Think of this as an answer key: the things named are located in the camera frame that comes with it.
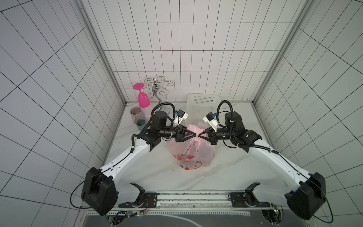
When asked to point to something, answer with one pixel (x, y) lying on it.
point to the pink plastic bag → (194, 153)
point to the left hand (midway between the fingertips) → (191, 136)
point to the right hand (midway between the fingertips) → (199, 131)
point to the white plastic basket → (198, 105)
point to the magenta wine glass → (143, 100)
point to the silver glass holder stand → (156, 86)
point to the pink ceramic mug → (136, 112)
